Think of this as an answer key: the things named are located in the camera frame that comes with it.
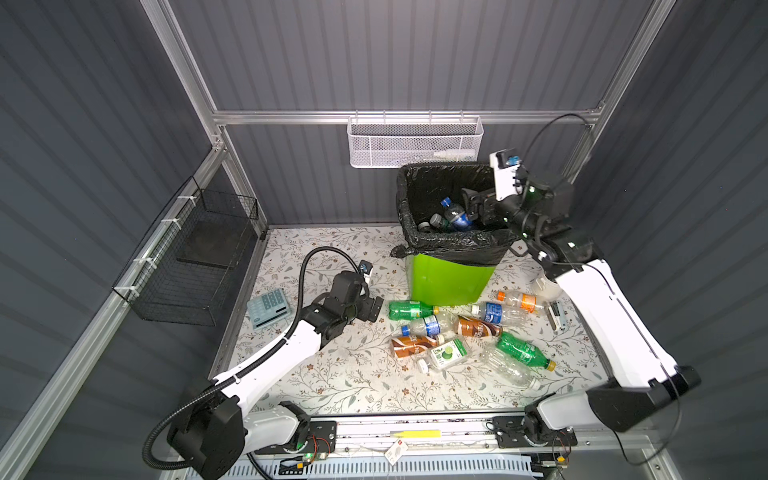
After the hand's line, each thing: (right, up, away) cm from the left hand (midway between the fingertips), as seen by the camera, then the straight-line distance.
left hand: (364, 292), depth 83 cm
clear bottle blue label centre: (+21, -11, +6) cm, 25 cm away
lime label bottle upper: (+22, -18, 0) cm, 29 cm away
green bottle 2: (+45, -16, 0) cm, 47 cm away
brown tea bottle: (+13, -15, +1) cm, 20 cm away
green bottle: (+12, -7, +12) cm, 18 cm away
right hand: (+29, +26, -18) cm, 43 cm away
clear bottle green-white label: (+22, +22, +13) cm, 34 cm away
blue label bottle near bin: (+38, -7, +7) cm, 40 cm away
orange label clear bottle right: (+50, -5, +10) cm, 51 cm away
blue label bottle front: (+29, +21, +7) cm, 37 cm away
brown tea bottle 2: (+32, -11, +4) cm, 34 cm away
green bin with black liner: (+22, +10, -10) cm, 26 cm away
